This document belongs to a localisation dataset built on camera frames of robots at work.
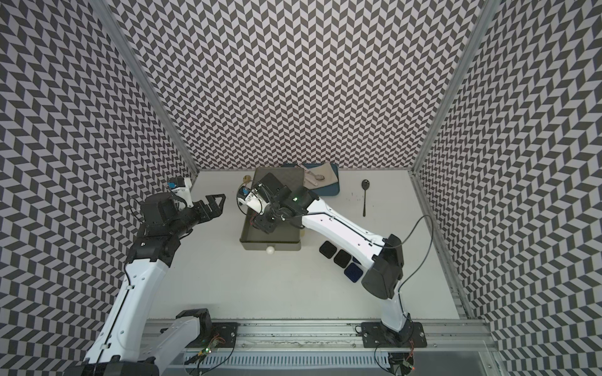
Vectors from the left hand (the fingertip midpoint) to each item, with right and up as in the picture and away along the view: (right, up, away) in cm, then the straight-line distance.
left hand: (214, 201), depth 74 cm
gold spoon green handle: (-1, +9, +39) cm, 40 cm away
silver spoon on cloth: (+34, +10, +41) cm, 55 cm away
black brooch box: (+37, -20, +17) cm, 46 cm away
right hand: (+16, -6, 0) cm, 17 cm away
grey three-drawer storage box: (+23, -11, 0) cm, 26 cm away
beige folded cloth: (+30, +8, +38) cm, 49 cm away
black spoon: (+57, +6, +37) cm, 68 cm away
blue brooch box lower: (+46, -27, +11) cm, 54 cm away
